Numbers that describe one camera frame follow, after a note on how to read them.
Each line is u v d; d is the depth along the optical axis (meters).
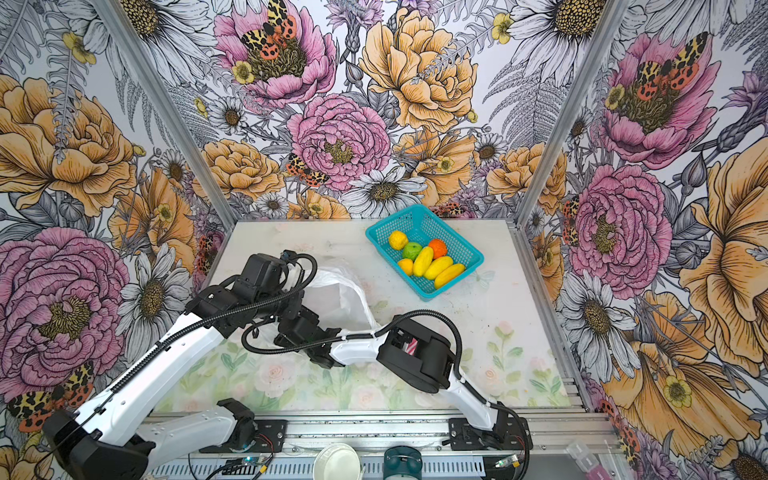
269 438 0.73
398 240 1.09
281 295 0.53
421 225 1.16
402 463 0.64
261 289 0.56
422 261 1.02
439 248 1.06
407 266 1.02
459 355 0.52
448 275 1.01
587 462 0.70
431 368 0.53
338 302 0.97
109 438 0.38
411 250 1.05
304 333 0.69
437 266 1.03
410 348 0.57
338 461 0.71
